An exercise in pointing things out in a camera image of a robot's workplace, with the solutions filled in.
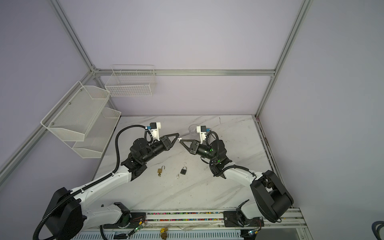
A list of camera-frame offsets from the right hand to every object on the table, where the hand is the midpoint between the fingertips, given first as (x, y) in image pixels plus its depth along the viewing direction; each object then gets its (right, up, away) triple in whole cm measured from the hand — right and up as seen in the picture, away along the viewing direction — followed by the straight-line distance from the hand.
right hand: (179, 144), depth 71 cm
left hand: (0, +4, +1) cm, 4 cm away
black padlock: (0, -19, +20) cm, 27 cm away
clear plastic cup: (+5, +7, +37) cm, 38 cm away
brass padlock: (-15, -19, +20) cm, 31 cm away
